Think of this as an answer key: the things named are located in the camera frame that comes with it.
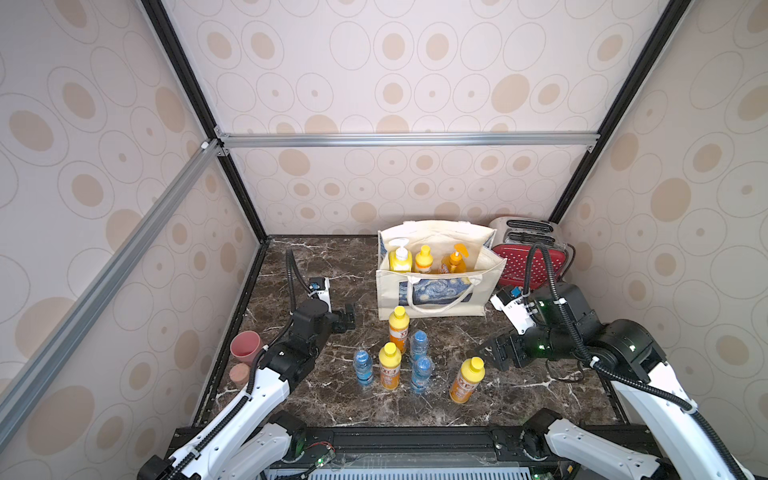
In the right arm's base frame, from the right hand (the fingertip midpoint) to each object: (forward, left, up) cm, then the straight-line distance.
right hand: (498, 341), depth 64 cm
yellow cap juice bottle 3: (+28, +15, -6) cm, 32 cm away
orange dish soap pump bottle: (+27, +7, -5) cm, 28 cm away
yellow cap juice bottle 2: (-3, +24, -6) cm, 24 cm away
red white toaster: (+42, -15, -9) cm, 45 cm away
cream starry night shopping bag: (+29, +13, -11) cm, 33 cm away
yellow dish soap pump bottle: (+25, +22, -3) cm, 34 cm away
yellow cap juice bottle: (+6, +22, -7) cm, 24 cm away
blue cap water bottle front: (-3, +16, -13) cm, 21 cm away
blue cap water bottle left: (-2, +31, -13) cm, 33 cm away
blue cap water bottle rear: (+4, +16, -11) cm, 20 cm away
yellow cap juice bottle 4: (-5, +5, -6) cm, 9 cm away
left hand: (+13, +35, -5) cm, 38 cm away
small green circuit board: (-21, +39, -23) cm, 50 cm away
